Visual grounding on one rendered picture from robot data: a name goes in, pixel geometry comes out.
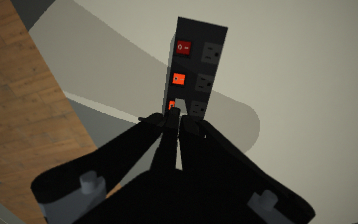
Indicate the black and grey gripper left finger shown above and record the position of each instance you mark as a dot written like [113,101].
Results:
[68,191]

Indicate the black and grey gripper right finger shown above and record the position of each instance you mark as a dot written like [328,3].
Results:
[272,201]

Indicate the black power strip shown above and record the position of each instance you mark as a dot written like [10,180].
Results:
[197,50]

